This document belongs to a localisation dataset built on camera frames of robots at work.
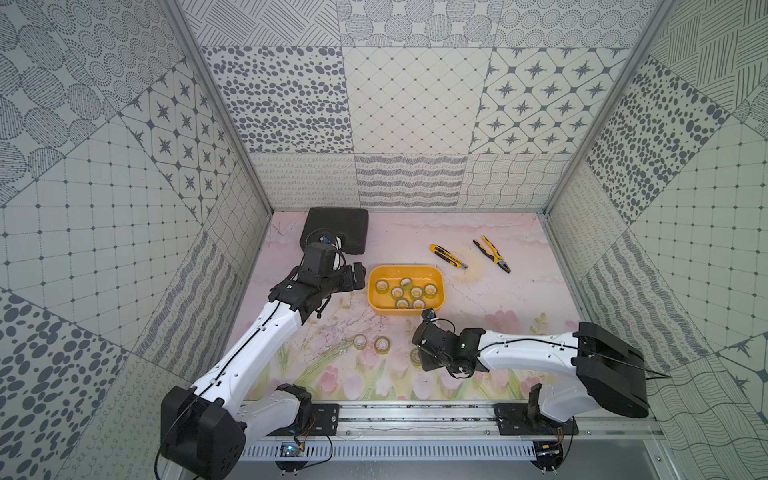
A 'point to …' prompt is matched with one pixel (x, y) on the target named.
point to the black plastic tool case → (351, 224)
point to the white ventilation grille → (393, 452)
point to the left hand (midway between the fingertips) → (349, 265)
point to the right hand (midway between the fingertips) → (428, 355)
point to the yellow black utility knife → (448, 256)
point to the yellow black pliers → (496, 257)
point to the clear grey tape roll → (418, 304)
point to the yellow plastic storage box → (406, 290)
